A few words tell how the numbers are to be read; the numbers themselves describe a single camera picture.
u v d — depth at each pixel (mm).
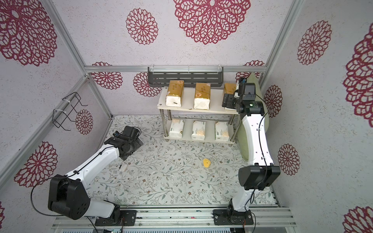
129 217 732
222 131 949
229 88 790
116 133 760
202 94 725
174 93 732
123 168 898
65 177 432
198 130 952
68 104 782
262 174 462
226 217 730
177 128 977
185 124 1030
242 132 855
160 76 911
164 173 898
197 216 762
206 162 920
